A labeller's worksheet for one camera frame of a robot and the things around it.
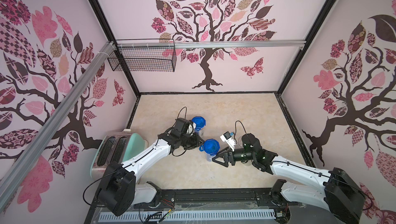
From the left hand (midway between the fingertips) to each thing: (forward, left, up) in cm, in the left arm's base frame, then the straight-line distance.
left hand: (203, 146), depth 80 cm
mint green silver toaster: (-2, +42, +4) cm, 42 cm away
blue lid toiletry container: (+12, +2, +3) cm, 13 cm away
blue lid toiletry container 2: (-2, -4, +2) cm, 5 cm away
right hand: (-8, -5, +4) cm, 10 cm away
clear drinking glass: (-6, -16, +16) cm, 23 cm away
